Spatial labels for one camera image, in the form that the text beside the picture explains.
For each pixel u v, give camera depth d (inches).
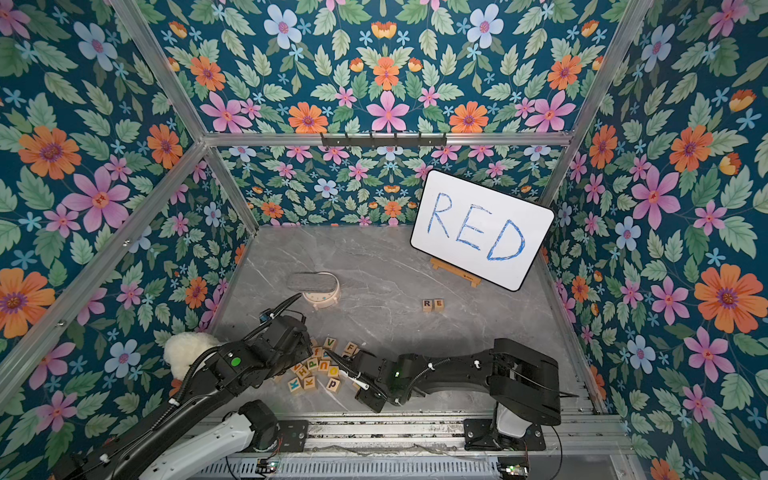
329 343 34.3
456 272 39.8
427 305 37.6
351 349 33.8
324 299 37.7
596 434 29.5
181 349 26.6
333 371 32.3
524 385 16.8
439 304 37.6
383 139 36.3
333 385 31.5
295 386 31.3
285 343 22.7
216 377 19.4
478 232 37.1
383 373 23.8
